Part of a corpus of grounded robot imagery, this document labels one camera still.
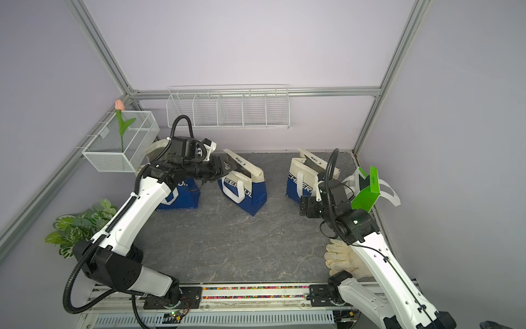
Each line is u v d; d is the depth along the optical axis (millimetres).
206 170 659
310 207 627
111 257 392
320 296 744
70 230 631
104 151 767
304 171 826
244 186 800
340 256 809
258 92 915
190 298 736
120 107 827
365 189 723
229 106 984
